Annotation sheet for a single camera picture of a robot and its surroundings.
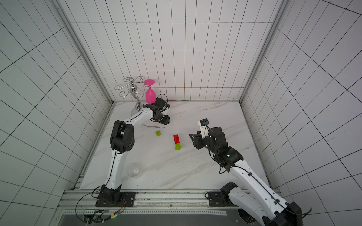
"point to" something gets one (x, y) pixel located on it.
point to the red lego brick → (176, 139)
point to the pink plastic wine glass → (151, 94)
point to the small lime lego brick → (158, 133)
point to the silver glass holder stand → (135, 87)
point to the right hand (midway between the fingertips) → (194, 130)
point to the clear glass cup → (134, 170)
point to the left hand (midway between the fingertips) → (164, 122)
